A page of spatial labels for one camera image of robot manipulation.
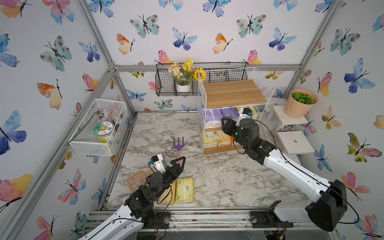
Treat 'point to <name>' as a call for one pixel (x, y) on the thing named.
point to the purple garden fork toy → (178, 146)
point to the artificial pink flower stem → (114, 113)
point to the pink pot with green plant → (300, 103)
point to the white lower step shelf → (293, 142)
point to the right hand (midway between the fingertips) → (225, 118)
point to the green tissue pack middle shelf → (254, 110)
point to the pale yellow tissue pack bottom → (210, 139)
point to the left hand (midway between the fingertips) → (184, 161)
